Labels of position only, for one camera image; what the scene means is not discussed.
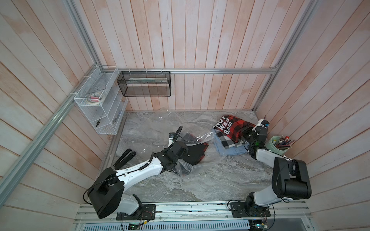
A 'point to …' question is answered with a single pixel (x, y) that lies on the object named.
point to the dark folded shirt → (194, 152)
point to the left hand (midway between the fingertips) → (175, 149)
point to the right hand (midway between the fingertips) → (244, 122)
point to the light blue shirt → (233, 150)
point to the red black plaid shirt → (231, 126)
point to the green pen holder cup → (270, 145)
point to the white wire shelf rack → (108, 117)
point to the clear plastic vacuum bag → (207, 156)
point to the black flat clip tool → (119, 163)
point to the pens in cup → (284, 143)
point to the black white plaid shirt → (228, 143)
